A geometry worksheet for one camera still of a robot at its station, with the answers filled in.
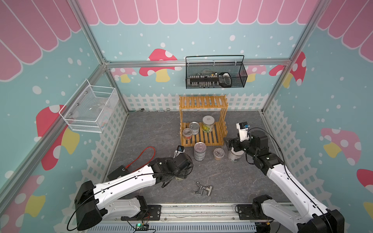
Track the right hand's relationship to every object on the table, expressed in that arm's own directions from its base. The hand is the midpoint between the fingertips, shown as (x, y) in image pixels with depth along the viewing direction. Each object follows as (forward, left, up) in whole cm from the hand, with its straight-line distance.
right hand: (231, 135), depth 79 cm
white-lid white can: (-5, -4, -14) cm, 15 cm away
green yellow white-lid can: (+18, +10, -11) cm, 24 cm away
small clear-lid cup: (+12, +25, -13) cm, 30 cm away
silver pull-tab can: (+18, +20, -13) cm, 29 cm away
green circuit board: (-39, +48, -23) cm, 66 cm away
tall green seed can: (-3, +17, -10) cm, 20 cm away
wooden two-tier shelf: (+16, +20, +6) cm, 27 cm away
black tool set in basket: (+35, +9, +13) cm, 38 cm away
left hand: (-15, +28, -9) cm, 33 cm away
